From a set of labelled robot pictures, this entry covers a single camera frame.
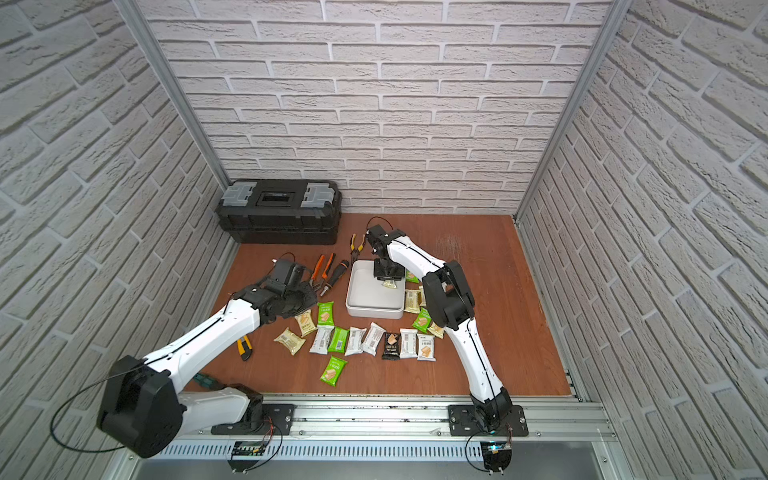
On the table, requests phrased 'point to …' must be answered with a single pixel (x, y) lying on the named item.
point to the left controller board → (246, 455)
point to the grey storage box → (366, 296)
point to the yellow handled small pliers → (355, 252)
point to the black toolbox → (281, 211)
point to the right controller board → (496, 455)
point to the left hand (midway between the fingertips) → (318, 291)
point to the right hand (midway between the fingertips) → (391, 276)
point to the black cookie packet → (392, 346)
